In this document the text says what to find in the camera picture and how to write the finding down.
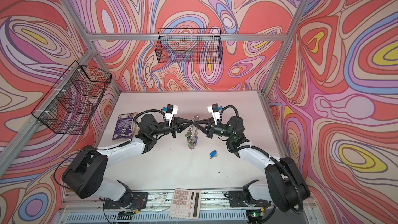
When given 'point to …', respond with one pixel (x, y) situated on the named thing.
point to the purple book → (125, 126)
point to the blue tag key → (213, 154)
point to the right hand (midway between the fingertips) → (195, 127)
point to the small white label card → (160, 198)
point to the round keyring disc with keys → (192, 134)
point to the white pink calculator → (185, 203)
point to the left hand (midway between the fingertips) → (193, 124)
